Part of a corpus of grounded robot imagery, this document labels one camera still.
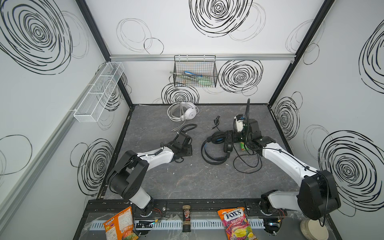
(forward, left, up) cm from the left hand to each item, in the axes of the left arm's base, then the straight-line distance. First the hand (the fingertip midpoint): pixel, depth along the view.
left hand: (191, 149), depth 92 cm
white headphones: (+28, +2, +5) cm, 28 cm away
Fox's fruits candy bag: (-37, -23, +1) cm, 44 cm away
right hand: (+6, -23, +12) cm, 26 cm away
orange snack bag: (-40, +29, +1) cm, 50 cm away
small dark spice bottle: (-36, 0, +1) cm, 36 cm away
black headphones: (+6, -16, +5) cm, 18 cm away
